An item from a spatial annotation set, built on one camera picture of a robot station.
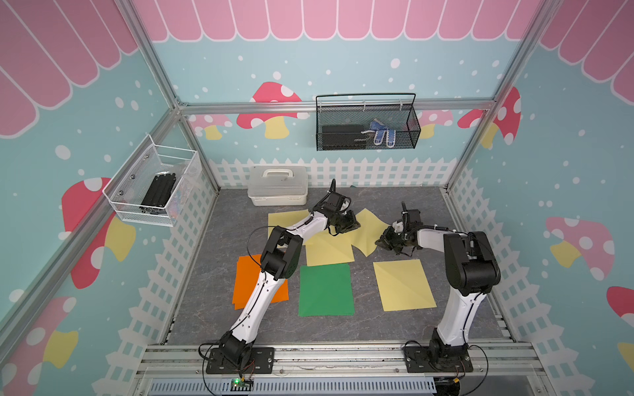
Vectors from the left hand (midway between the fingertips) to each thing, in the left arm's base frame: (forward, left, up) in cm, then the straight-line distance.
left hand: (359, 227), depth 105 cm
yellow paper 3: (-25, -14, -1) cm, 29 cm away
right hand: (-6, -6, 0) cm, 8 cm away
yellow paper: (-10, +14, -2) cm, 17 cm away
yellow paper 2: (-5, -1, 0) cm, 5 cm away
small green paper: (-27, +14, -3) cm, 30 cm away
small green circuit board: (-56, +40, -4) cm, 68 cm away
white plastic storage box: (+14, +36, +10) cm, 40 cm away
